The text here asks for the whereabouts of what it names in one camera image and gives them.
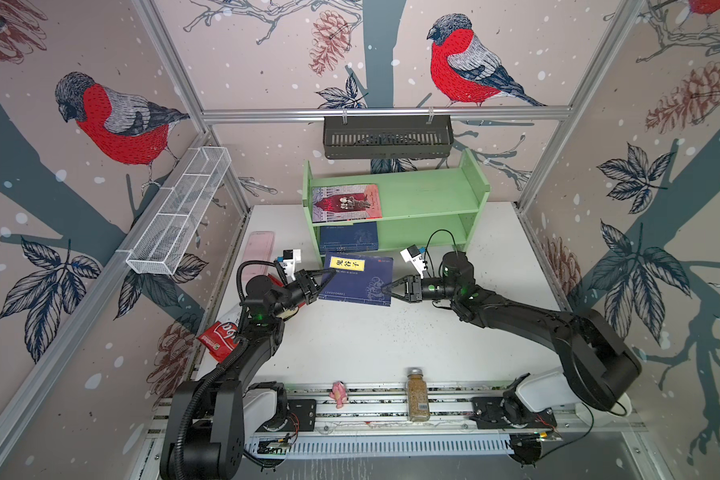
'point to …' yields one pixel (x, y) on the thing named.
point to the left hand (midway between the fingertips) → (334, 277)
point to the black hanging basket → (387, 137)
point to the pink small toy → (339, 393)
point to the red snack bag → (219, 338)
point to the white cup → (599, 418)
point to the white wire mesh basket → (160, 246)
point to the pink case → (259, 248)
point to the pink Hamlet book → (346, 202)
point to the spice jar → (418, 396)
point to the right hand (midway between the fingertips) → (383, 297)
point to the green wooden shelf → (431, 208)
